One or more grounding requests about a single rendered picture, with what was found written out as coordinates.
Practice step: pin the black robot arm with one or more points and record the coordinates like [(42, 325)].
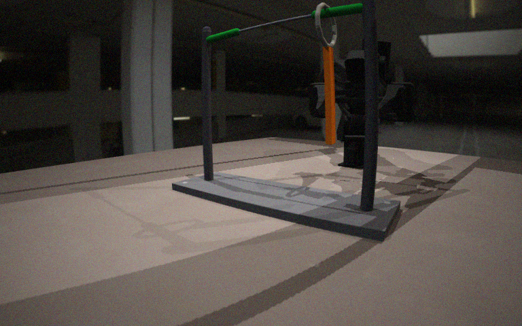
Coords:
[(345, 72)]

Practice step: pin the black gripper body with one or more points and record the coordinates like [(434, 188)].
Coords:
[(355, 98)]

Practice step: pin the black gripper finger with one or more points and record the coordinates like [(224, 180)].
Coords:
[(319, 101), (393, 106)]

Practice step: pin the orange handle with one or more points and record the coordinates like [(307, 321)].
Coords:
[(328, 75)]

